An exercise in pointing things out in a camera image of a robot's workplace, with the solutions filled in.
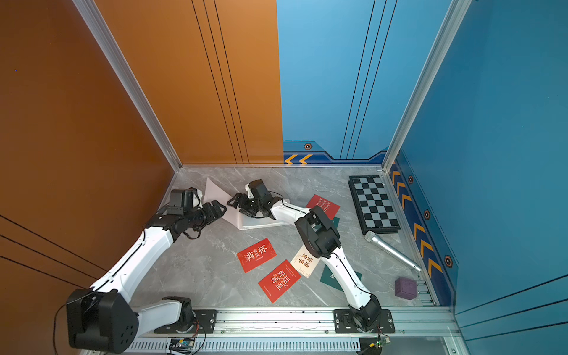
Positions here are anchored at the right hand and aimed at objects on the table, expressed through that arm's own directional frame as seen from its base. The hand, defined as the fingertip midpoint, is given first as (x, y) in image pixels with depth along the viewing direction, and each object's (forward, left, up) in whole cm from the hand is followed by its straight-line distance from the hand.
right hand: (233, 206), depth 96 cm
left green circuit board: (-49, +9, -10) cm, 51 cm away
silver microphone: (-13, -58, -4) cm, 60 cm away
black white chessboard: (+3, -63, -4) cm, 63 cm away
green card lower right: (-28, -40, -8) cm, 49 cm away
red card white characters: (-19, -11, -7) cm, 24 cm away
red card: (-29, -21, -8) cm, 37 cm away
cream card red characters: (-22, -31, -8) cm, 39 cm away
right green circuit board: (-48, -53, -8) cm, 72 cm away
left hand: (-8, +1, +9) cm, 12 cm away
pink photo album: (-14, -22, +17) cm, 31 cm away
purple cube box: (-33, -66, -3) cm, 73 cm away
